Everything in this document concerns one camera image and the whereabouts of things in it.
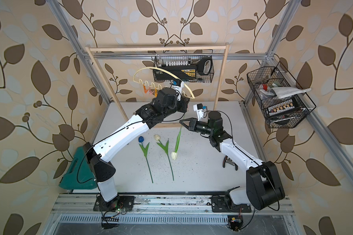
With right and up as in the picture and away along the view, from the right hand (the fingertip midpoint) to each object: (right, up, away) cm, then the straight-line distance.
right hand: (179, 121), depth 76 cm
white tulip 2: (-3, -16, -3) cm, 17 cm away
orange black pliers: (+29, -24, +12) cm, 39 cm away
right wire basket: (+48, +24, +8) cm, 54 cm away
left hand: (+5, +12, -6) cm, 14 cm away
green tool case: (-55, -30, +3) cm, 62 cm away
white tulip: (-15, -12, +21) cm, 29 cm away
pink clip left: (-24, +22, +39) cm, 51 cm away
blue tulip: (-23, -19, +17) cm, 34 cm away
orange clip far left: (-21, +18, +10) cm, 29 cm away
